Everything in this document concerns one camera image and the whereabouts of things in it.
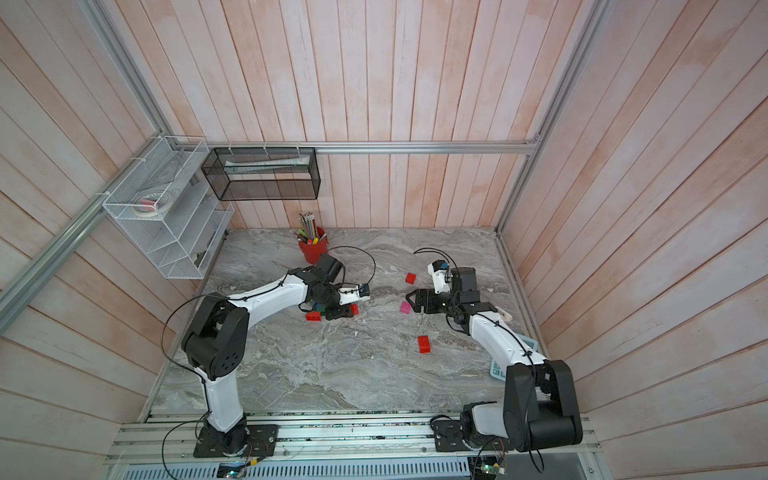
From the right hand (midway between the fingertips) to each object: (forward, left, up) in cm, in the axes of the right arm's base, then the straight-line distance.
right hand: (419, 293), depth 89 cm
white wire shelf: (+3, +65, +20) cm, 68 cm away
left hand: (-2, +22, -6) cm, 23 cm away
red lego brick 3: (-3, +20, -5) cm, 21 cm away
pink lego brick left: (+1, +4, -10) cm, 11 cm away
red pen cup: (+21, +37, -5) cm, 43 cm away
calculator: (-19, -22, -10) cm, 31 cm away
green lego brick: (-7, +29, +2) cm, 30 cm away
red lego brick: (+12, +2, -9) cm, 16 cm away
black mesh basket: (+41, +55, +15) cm, 70 cm away
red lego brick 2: (-4, +34, -9) cm, 35 cm away
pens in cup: (+24, +38, +3) cm, 45 cm away
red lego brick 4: (-12, -2, -9) cm, 15 cm away
